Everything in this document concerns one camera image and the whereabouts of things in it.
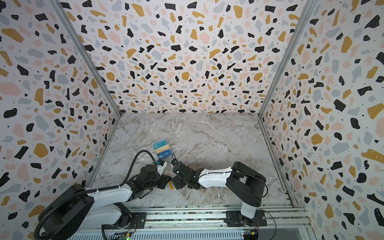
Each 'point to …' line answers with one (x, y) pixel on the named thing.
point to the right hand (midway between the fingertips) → (177, 175)
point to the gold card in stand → (163, 148)
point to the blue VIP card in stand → (165, 154)
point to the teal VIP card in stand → (160, 144)
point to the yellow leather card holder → (171, 185)
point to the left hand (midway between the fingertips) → (174, 176)
